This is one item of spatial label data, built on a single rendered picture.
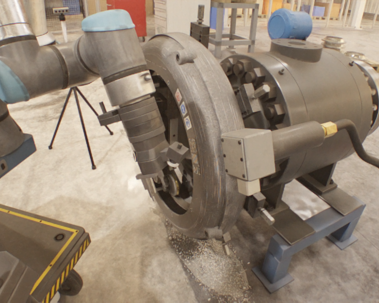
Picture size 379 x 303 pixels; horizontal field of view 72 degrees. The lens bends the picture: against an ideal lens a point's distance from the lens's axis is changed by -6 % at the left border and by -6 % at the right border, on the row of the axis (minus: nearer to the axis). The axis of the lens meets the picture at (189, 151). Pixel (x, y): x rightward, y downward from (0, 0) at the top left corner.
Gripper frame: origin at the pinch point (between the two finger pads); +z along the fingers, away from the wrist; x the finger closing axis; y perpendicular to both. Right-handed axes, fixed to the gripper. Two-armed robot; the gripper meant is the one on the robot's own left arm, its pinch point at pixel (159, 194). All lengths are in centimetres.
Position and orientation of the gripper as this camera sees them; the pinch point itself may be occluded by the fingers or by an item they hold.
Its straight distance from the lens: 60.6
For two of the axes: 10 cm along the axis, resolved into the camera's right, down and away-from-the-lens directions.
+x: 4.0, -3.7, 8.4
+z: 3.1, 9.2, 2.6
